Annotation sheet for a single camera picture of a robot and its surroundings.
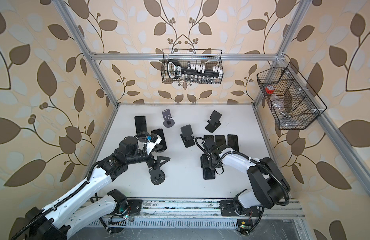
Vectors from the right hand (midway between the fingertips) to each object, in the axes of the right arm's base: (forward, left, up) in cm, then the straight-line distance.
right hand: (207, 165), depth 88 cm
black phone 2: (+25, +41, +10) cm, 49 cm away
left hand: (0, +22, +19) cm, 29 cm away
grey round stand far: (+35, +26, -1) cm, 43 cm away
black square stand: (+16, +12, +8) cm, 22 cm away
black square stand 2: (+28, -7, +6) cm, 30 cm away
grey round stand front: (-7, +28, +3) cm, 29 cm away
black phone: (+19, -21, -4) cm, 28 cm away
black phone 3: (-4, -1, -2) cm, 5 cm away
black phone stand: (+20, -4, -1) cm, 20 cm away
